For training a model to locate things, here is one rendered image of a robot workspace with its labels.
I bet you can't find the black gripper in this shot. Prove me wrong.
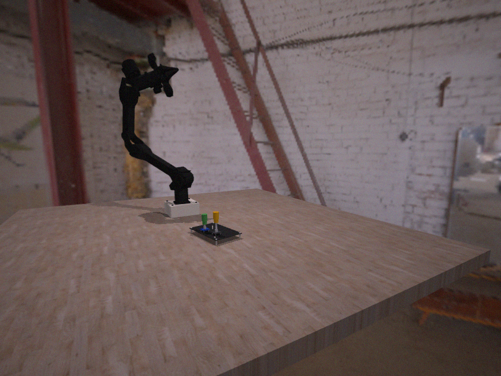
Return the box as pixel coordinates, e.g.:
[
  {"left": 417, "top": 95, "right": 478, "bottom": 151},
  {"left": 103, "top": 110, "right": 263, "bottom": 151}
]
[{"left": 142, "top": 53, "right": 179, "bottom": 97}]

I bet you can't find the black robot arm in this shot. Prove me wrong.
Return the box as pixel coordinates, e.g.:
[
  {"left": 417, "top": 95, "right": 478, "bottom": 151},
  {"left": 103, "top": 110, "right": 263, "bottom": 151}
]
[{"left": 119, "top": 59, "right": 194, "bottom": 205}]

